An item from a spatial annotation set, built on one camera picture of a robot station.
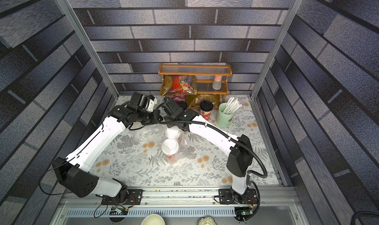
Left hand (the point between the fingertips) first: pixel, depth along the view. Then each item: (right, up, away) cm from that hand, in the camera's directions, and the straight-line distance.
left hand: (164, 117), depth 76 cm
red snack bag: (+10, +21, +22) cm, 32 cm away
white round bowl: (-3, -47, -9) cm, 48 cm away
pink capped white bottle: (+33, +23, +25) cm, 47 cm away
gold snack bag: (-3, +21, +24) cm, 32 cm away
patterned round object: (+22, -48, -9) cm, 53 cm away
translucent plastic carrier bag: (-9, -13, +22) cm, 26 cm away
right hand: (+2, 0, +5) cm, 6 cm away
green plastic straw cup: (+36, -3, +18) cm, 40 cm away
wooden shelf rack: (+24, +30, +28) cm, 48 cm away
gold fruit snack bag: (+16, +11, +34) cm, 39 cm away
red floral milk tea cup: (+4, -9, +3) cm, 10 cm away
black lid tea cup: (+24, +5, +16) cm, 29 cm away
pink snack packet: (+5, +13, +37) cm, 40 cm away
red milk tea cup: (+4, -15, -6) cm, 16 cm away
